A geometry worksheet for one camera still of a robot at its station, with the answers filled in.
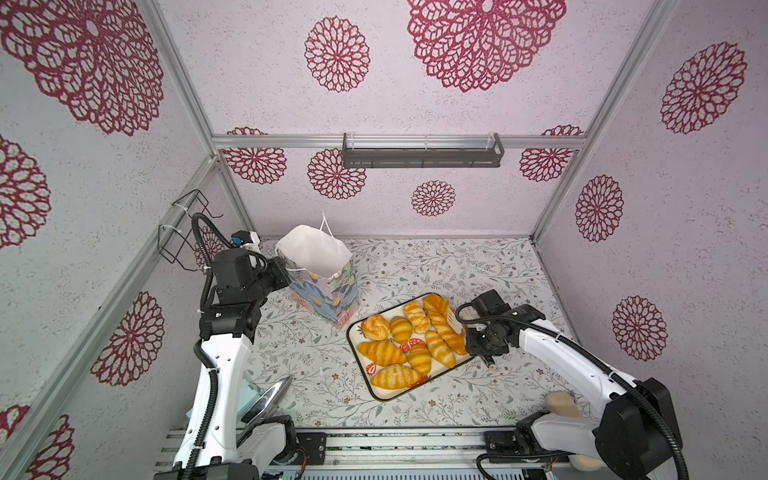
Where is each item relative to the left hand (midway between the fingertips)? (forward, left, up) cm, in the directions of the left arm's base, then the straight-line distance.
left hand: (283, 267), depth 74 cm
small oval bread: (-4, -30, -26) cm, 40 cm away
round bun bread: (-4, -22, -25) cm, 34 cm away
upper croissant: (-12, -24, -25) cm, 37 cm away
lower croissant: (-19, -28, -25) cm, 42 cm away
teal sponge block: (-23, +13, -27) cm, 37 cm away
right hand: (-11, -49, -21) cm, 55 cm away
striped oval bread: (-13, -35, -27) cm, 46 cm away
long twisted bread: (+3, -42, -26) cm, 50 cm away
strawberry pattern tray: (-8, -31, -29) cm, 43 cm away
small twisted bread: (0, -35, -26) cm, 44 cm away
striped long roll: (-11, -41, -26) cm, 50 cm away
